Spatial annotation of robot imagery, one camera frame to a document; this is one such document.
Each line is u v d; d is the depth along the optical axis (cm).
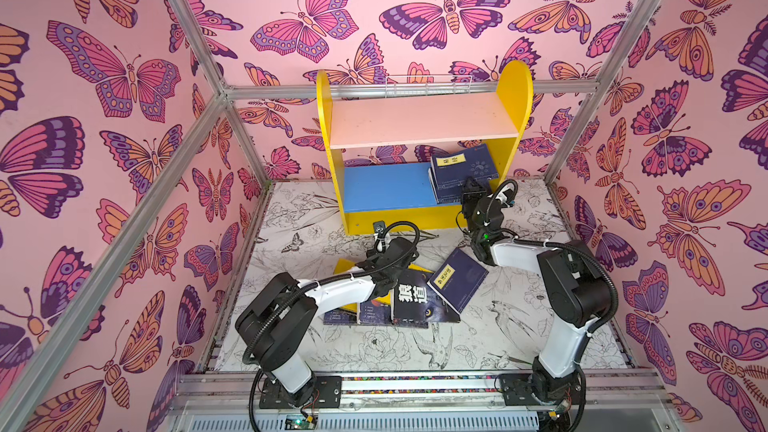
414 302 83
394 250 68
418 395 74
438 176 92
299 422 72
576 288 50
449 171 94
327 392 73
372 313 79
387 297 81
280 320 46
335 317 85
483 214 70
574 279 51
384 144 75
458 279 91
